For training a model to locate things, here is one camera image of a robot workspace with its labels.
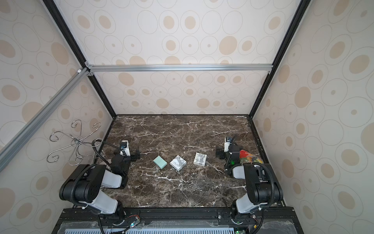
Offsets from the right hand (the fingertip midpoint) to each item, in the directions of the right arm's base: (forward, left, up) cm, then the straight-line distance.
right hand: (231, 146), depth 95 cm
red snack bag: (-7, -8, 0) cm, 11 cm away
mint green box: (-12, +45, -3) cm, 47 cm away
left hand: (-5, +61, +7) cm, 62 cm away
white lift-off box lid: (-9, +20, -1) cm, 22 cm away
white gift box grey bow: (-12, +34, -1) cm, 36 cm away
